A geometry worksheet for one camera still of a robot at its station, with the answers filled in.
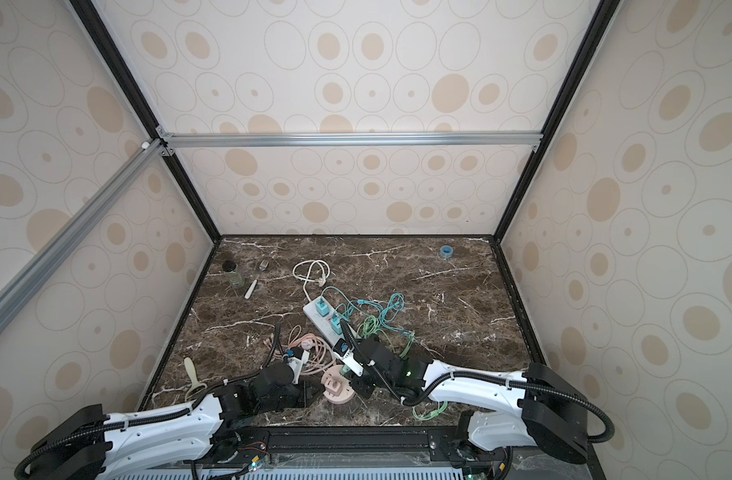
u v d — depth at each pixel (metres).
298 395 0.71
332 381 0.76
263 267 1.09
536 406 0.41
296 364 0.76
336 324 0.87
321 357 0.87
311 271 1.06
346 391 0.80
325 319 0.94
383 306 0.99
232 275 1.00
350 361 0.69
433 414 0.78
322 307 0.92
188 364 0.87
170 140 0.90
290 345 0.81
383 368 0.58
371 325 0.87
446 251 1.14
